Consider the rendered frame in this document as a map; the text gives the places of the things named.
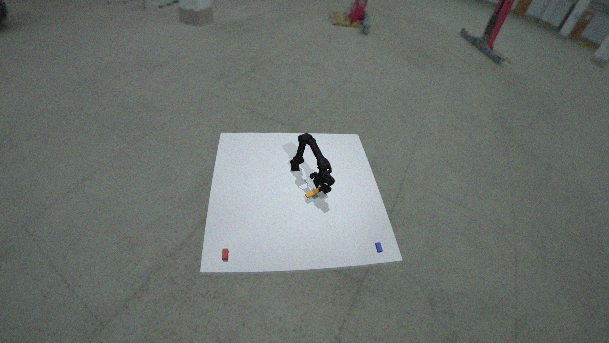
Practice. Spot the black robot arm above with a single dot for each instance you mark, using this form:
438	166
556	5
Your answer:
322	162

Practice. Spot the tan rectangular block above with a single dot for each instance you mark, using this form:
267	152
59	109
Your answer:
313	193

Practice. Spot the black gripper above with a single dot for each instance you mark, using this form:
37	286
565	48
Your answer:
318	181

